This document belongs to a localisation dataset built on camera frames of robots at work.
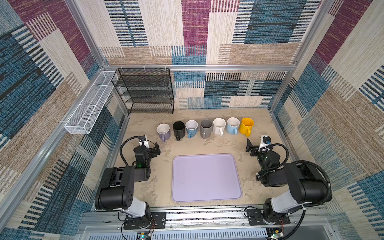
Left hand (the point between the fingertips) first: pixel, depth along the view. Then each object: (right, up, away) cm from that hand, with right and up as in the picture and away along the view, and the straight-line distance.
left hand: (148, 141), depth 93 cm
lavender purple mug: (+7, +7, +12) cm, 15 cm away
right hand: (+64, +1, -3) cm, 64 cm away
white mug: (+44, +10, +7) cm, 46 cm away
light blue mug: (+55, +11, +11) cm, 57 cm away
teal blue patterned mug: (+26, +9, +9) cm, 29 cm away
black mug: (+18, +9, +6) cm, 21 cm away
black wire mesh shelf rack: (-7, +35, +17) cm, 39 cm away
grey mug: (+35, +8, +4) cm, 37 cm away
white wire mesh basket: (-24, +13, -22) cm, 36 cm away
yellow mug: (+62, +10, +7) cm, 63 cm away
